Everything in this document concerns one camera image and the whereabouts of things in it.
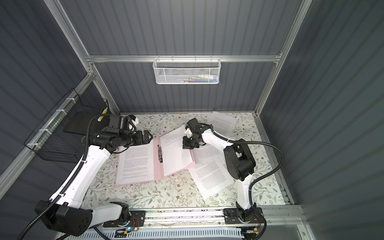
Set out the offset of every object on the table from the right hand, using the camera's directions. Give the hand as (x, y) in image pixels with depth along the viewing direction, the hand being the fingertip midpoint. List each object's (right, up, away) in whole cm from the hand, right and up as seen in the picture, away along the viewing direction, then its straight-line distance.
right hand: (184, 148), depth 92 cm
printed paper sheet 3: (+15, -4, +7) cm, 17 cm away
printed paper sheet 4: (+28, +16, +24) cm, 40 cm away
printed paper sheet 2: (-7, -6, +1) cm, 9 cm away
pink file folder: (-16, -14, -1) cm, 21 cm away
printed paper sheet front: (+16, -17, -5) cm, 24 cm away
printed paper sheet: (-30, -10, 0) cm, 31 cm away
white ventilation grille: (+24, -38, -21) cm, 50 cm away
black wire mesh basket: (-58, +8, -20) cm, 62 cm away
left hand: (-19, +8, -16) cm, 26 cm away
